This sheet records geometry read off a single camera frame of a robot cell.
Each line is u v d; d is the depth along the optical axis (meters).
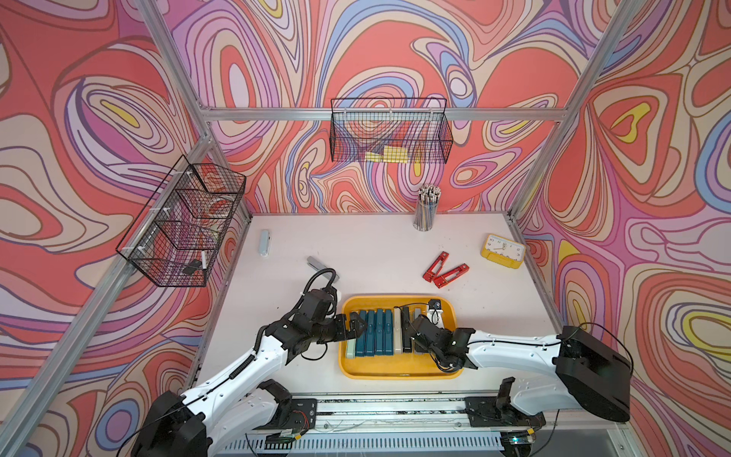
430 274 1.00
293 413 0.73
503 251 1.05
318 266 1.01
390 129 0.84
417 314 0.89
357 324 0.71
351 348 0.82
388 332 0.84
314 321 0.62
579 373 0.42
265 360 0.51
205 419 0.41
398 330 0.84
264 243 1.08
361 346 0.82
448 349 0.62
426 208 1.05
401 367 0.82
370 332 0.84
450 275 1.01
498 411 0.66
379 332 0.84
